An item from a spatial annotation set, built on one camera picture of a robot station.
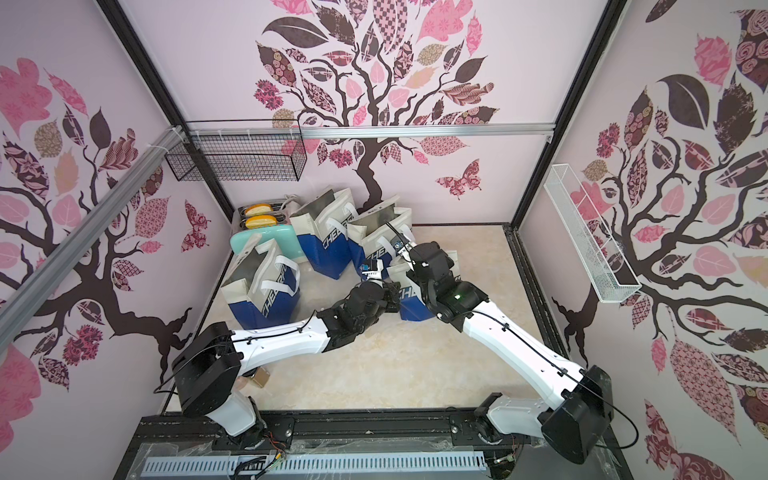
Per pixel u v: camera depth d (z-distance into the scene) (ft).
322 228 2.96
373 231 2.80
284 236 3.12
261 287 2.49
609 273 2.17
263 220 3.11
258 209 3.29
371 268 2.30
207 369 1.43
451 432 2.42
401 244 2.06
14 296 1.65
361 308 1.99
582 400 1.26
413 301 2.56
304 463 2.29
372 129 3.02
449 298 1.75
